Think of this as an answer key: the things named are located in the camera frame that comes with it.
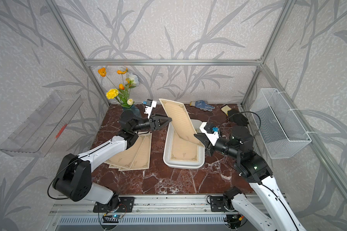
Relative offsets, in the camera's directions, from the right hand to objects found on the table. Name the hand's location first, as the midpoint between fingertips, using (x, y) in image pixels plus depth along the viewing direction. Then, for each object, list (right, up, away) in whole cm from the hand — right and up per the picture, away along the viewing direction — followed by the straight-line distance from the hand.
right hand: (196, 133), depth 61 cm
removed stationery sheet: (-32, -21, +28) cm, 47 cm away
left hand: (-12, +4, +8) cm, 15 cm away
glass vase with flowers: (-45, +21, +31) cm, 59 cm away
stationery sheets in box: (-6, -15, +33) cm, 37 cm away
